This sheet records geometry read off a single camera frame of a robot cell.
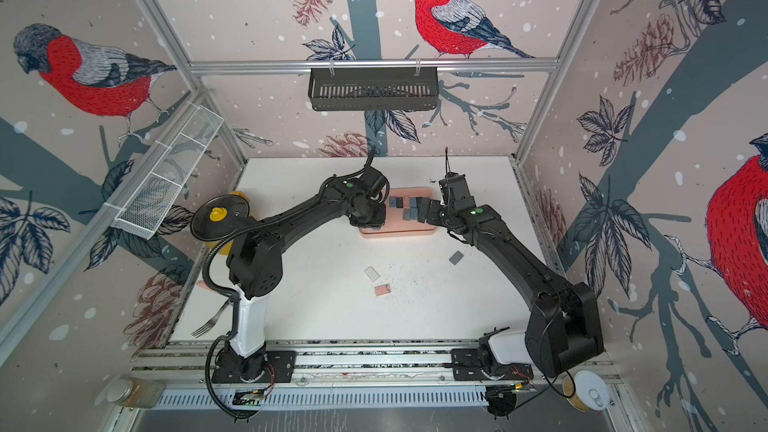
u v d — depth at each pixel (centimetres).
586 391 66
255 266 51
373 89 106
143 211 79
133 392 63
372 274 90
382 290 86
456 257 93
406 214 103
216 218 88
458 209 63
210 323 81
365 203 71
